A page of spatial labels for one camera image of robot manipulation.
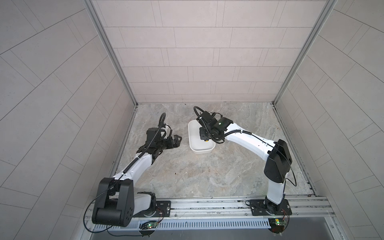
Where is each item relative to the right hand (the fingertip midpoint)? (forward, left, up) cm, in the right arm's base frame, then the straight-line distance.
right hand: (203, 134), depth 85 cm
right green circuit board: (-43, -30, -13) cm, 54 cm away
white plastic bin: (-1, +4, -11) cm, 12 cm away
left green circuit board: (-40, +27, -9) cm, 49 cm away
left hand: (+1, +15, -2) cm, 15 cm away
